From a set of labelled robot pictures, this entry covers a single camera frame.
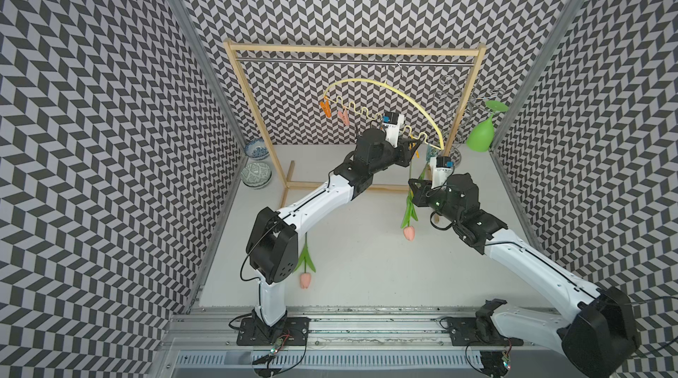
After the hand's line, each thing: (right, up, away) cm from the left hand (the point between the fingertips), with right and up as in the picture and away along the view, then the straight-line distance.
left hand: (419, 143), depth 75 cm
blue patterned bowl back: (-61, +1, +39) cm, 73 cm away
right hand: (-2, -12, +3) cm, 13 cm away
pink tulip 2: (-35, -37, +11) cm, 52 cm away
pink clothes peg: (-22, +9, +7) cm, 25 cm away
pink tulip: (-3, -26, +2) cm, 26 cm away
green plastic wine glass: (+25, +4, +14) cm, 29 cm away
